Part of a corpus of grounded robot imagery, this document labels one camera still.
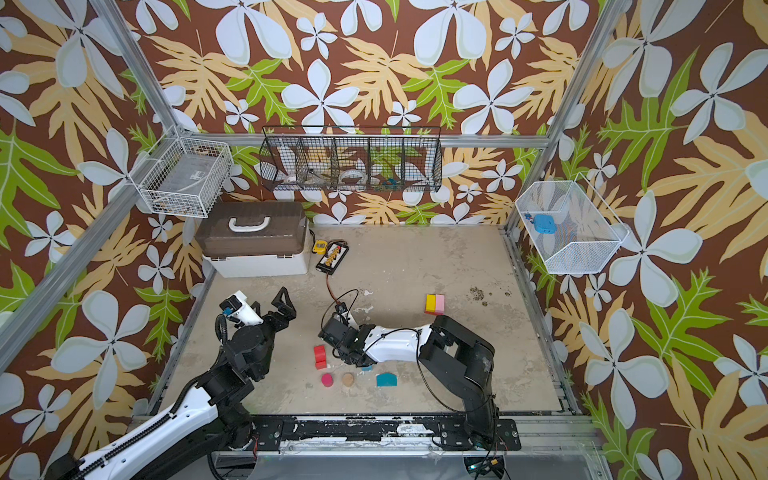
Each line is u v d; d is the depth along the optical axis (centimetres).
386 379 84
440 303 96
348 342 68
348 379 82
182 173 86
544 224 86
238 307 64
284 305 69
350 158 98
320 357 87
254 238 89
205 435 59
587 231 77
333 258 109
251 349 55
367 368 84
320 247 111
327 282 104
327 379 82
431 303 96
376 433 75
